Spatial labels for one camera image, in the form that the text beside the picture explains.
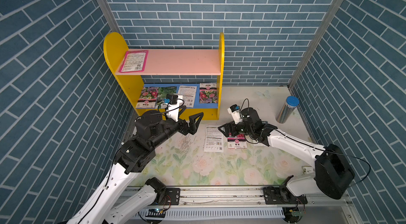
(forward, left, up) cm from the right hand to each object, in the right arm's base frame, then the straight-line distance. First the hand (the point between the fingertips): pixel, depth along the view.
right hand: (225, 126), depth 84 cm
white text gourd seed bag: (-2, +6, -13) cm, 14 cm away
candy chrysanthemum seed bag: (+15, +47, +2) cm, 50 cm away
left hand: (-9, +12, +24) cm, 28 cm away
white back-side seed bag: (+22, +24, +1) cm, 32 cm away
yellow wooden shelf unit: (+45, +38, -11) cm, 60 cm away
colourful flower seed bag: (+23, +11, +1) cm, 26 cm away
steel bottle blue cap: (+13, -35, +1) cm, 37 cm away
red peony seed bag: (-2, -8, -13) cm, 15 cm away
